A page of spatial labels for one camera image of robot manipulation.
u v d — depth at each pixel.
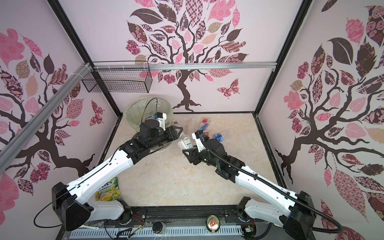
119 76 0.95
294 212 0.38
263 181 0.46
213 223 0.62
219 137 0.99
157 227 0.63
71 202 0.38
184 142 0.69
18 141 0.52
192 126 1.12
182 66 0.92
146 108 0.94
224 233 0.70
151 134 0.55
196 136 0.63
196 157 0.62
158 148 0.64
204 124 1.07
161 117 0.66
